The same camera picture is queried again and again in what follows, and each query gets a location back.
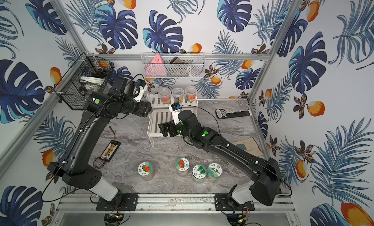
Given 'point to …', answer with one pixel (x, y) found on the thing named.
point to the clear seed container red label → (191, 92)
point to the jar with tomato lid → (146, 170)
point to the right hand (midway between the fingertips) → (167, 121)
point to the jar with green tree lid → (199, 174)
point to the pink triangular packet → (156, 68)
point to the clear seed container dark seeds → (177, 93)
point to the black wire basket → (90, 74)
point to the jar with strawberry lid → (182, 165)
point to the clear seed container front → (165, 94)
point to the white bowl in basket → (92, 80)
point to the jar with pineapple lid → (214, 172)
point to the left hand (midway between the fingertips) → (143, 102)
